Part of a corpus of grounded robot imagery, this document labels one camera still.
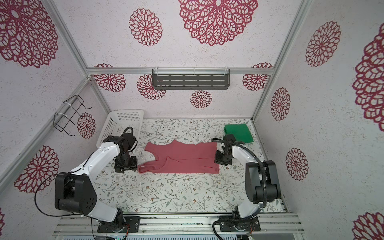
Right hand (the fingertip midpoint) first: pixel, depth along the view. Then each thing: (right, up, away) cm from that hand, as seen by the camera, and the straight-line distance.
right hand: (217, 159), depth 92 cm
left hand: (-50, -6, -10) cm, 51 cm away
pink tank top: (-11, 0, +7) cm, 13 cm away
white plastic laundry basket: (-74, +26, +25) cm, 82 cm away
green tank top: (+20, +17, +16) cm, 31 cm away
